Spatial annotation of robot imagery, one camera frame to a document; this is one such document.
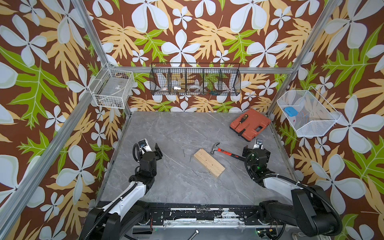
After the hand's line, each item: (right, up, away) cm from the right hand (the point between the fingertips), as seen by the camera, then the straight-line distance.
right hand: (254, 147), depth 90 cm
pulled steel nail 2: (-39, -8, +6) cm, 40 cm away
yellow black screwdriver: (0, +18, +18) cm, 26 cm away
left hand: (-61, +2, -5) cm, 62 cm away
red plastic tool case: (+3, +14, +18) cm, 23 cm away
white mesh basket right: (+28, +19, -8) cm, 35 cm away
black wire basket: (-36, +44, +7) cm, 57 cm away
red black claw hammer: (-23, -2, +9) cm, 24 cm away
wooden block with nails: (-26, -11, -1) cm, 28 cm away
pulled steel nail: (-43, -7, +7) cm, 44 cm away
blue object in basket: (+20, +22, -3) cm, 30 cm away
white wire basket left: (-85, +35, -5) cm, 92 cm away
